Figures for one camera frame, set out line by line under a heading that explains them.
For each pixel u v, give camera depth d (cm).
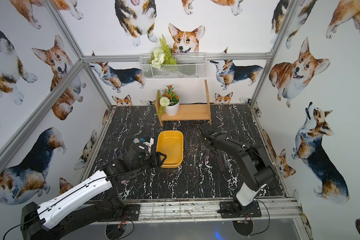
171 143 98
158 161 67
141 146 58
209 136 70
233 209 72
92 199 49
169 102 95
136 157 55
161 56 78
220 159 92
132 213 73
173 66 85
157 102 96
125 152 95
